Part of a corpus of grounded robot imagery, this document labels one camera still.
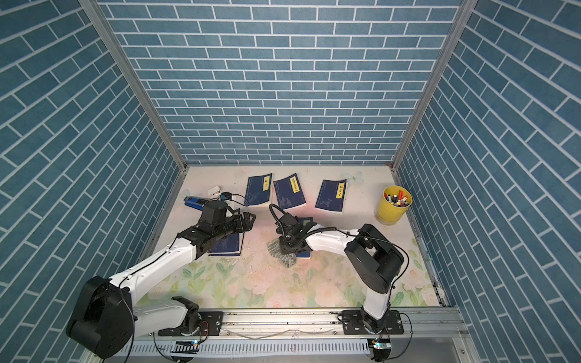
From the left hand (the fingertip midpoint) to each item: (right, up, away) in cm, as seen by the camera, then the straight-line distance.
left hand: (253, 218), depth 85 cm
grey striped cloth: (+13, -16, -1) cm, 21 cm away
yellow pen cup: (+54, +1, +4) cm, 54 cm away
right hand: (+13, -13, +6) cm, 19 cm away
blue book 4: (-12, -12, +4) cm, 17 cm away
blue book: (-3, +11, +23) cm, 26 cm away
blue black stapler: (-31, +5, +18) cm, 36 cm away
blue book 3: (+34, +8, +23) cm, 42 cm away
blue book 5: (+20, -14, +1) cm, 25 cm away
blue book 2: (+13, +9, +24) cm, 28 cm away
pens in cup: (+60, +6, +9) cm, 61 cm away
